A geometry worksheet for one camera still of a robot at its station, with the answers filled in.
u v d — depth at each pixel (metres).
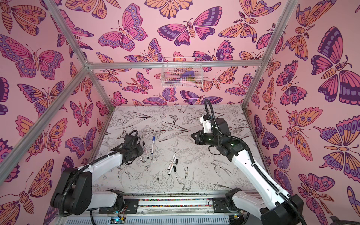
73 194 0.42
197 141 0.64
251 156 0.47
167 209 0.73
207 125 0.66
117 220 0.72
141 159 0.87
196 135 0.64
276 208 0.37
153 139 1.00
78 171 0.45
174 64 0.95
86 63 0.92
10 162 0.51
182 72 0.95
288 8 0.69
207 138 0.64
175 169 0.86
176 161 0.90
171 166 0.87
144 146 0.97
